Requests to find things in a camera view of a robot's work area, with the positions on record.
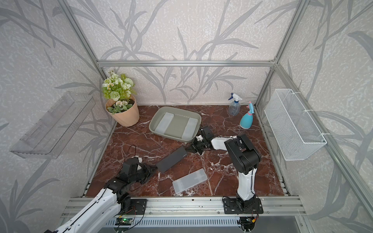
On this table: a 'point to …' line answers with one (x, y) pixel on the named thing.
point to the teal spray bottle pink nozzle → (246, 120)
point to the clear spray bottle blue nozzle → (234, 107)
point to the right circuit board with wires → (247, 223)
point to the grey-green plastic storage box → (175, 124)
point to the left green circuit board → (123, 221)
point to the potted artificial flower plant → (121, 103)
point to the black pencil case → (174, 156)
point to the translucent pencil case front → (189, 180)
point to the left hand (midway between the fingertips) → (158, 168)
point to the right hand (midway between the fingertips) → (184, 148)
